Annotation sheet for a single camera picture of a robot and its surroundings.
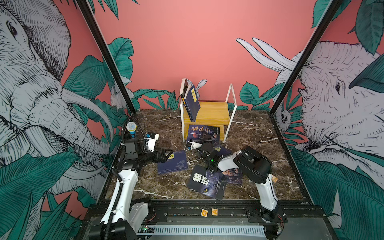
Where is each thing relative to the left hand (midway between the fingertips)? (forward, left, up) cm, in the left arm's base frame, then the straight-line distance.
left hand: (165, 148), depth 78 cm
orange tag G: (-28, -19, -17) cm, 38 cm away
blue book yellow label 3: (+7, -35, -18) cm, 40 cm away
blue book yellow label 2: (+1, -4, -18) cm, 19 cm away
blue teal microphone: (+9, +17, +8) cm, 21 cm away
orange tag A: (-28, -25, -17) cm, 41 cm away
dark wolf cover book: (-12, -17, -17) cm, 27 cm away
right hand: (+15, -22, -5) cm, 27 cm away
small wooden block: (-13, -62, -17) cm, 65 cm away
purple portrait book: (-11, -38, -15) cm, 42 cm away
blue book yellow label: (+24, -15, +11) cm, 31 cm away
